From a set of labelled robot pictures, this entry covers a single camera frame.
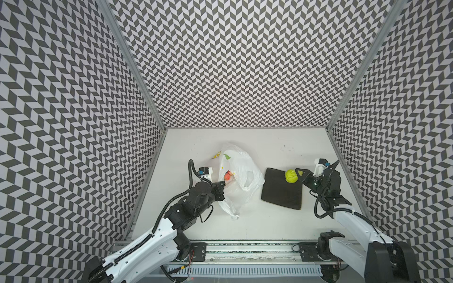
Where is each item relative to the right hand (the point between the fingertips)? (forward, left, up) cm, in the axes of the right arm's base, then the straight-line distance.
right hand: (294, 174), depth 85 cm
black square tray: (-2, +7, -13) cm, 15 cm away
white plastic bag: (0, +26, -1) cm, 26 cm away
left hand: (-7, +33, +6) cm, 35 cm away
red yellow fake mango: (+4, +33, -7) cm, 34 cm away
